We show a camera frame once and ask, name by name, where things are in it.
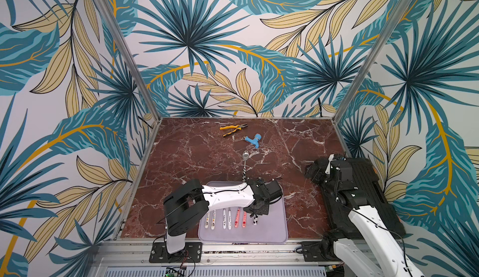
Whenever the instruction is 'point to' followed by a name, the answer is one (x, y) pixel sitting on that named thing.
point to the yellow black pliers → (239, 127)
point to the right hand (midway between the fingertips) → (314, 170)
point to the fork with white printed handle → (206, 224)
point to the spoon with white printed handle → (212, 224)
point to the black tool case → (367, 189)
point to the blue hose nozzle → (255, 141)
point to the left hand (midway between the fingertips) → (258, 212)
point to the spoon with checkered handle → (246, 155)
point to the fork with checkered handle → (255, 219)
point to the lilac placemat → (270, 229)
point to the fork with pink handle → (244, 219)
